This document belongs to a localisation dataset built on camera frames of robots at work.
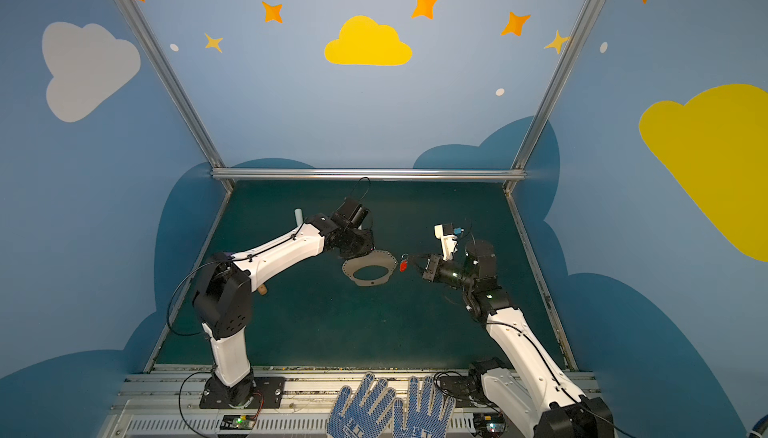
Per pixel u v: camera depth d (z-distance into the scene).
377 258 0.84
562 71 0.87
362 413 0.72
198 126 1.02
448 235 0.70
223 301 0.48
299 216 1.10
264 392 0.74
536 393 0.43
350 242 0.74
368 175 0.78
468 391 0.74
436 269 0.67
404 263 0.76
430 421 0.70
